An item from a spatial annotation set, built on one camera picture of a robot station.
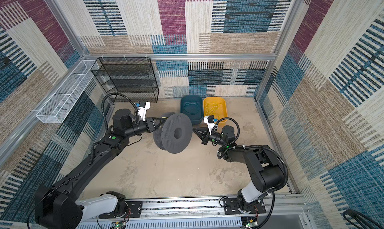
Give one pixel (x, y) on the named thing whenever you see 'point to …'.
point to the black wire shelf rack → (127, 79)
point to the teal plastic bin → (192, 106)
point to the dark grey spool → (174, 133)
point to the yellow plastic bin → (223, 108)
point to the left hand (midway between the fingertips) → (164, 117)
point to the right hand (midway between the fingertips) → (194, 131)
